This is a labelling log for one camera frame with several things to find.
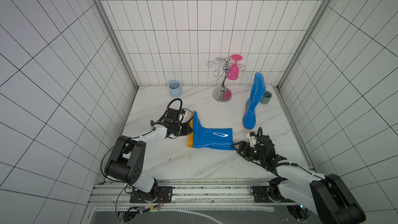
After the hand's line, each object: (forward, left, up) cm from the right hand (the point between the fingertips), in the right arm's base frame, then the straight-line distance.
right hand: (233, 145), depth 86 cm
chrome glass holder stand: (+38, +6, +24) cm, 46 cm away
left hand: (+6, +26, +2) cm, 26 cm away
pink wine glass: (+48, -1, +13) cm, 49 cm away
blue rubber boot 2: (+25, -13, +20) cm, 35 cm away
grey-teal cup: (+36, -26, +1) cm, 44 cm away
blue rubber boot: (+5, +12, -3) cm, 13 cm away
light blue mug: (+39, +40, +4) cm, 56 cm away
